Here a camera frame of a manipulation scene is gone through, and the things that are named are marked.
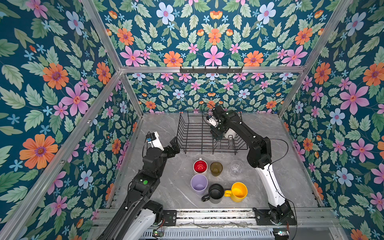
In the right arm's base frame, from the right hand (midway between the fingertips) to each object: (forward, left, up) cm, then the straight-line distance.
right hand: (218, 129), depth 100 cm
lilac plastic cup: (-34, +13, -6) cm, 37 cm away
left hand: (-21, +26, +21) cm, 39 cm away
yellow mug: (-38, -9, -8) cm, 40 cm away
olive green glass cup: (-25, +3, -7) cm, 26 cm away
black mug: (-39, +4, -10) cm, 40 cm away
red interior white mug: (-24, +13, -7) cm, 28 cm away
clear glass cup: (-25, -9, -6) cm, 27 cm away
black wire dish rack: (0, +17, -8) cm, 18 cm away
